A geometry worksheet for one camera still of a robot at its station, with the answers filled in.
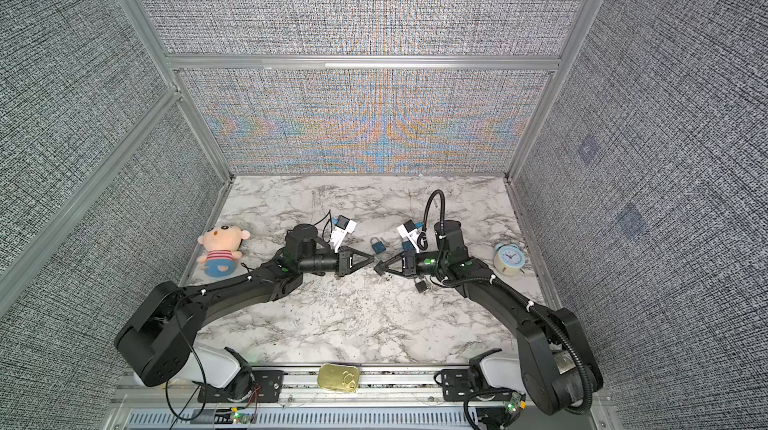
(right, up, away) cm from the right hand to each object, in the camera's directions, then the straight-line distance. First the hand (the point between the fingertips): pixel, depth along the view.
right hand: (382, 266), depth 77 cm
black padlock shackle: (-1, 0, -2) cm, 2 cm away
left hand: (-2, +1, 0) cm, 2 cm away
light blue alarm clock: (+39, -1, +15) cm, 42 cm away
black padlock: (+12, -9, +14) cm, 20 cm away
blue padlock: (+8, +2, +21) cm, 23 cm away
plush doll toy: (-50, +4, +16) cm, 53 cm away
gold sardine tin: (-11, -26, -5) cm, 28 cm away
